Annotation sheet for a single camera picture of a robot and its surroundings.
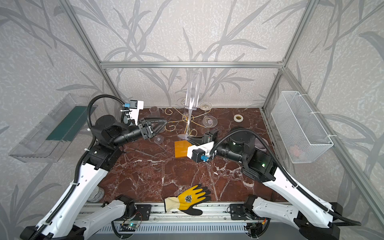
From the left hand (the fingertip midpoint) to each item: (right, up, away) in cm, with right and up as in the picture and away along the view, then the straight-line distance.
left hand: (166, 119), depth 57 cm
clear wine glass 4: (+17, -1, +13) cm, 21 cm away
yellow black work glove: (+6, -42, +19) cm, 46 cm away
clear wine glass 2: (-16, -14, +45) cm, 50 cm away
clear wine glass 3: (+3, +9, +21) cm, 23 cm away
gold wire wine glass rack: (+7, 0, +17) cm, 18 cm away
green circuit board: (-21, -52, +14) cm, 57 cm away
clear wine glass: (-16, +5, +35) cm, 38 cm away
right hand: (+10, -3, -3) cm, 11 cm away
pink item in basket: (+60, -15, +15) cm, 63 cm away
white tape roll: (+42, +1, +57) cm, 71 cm away
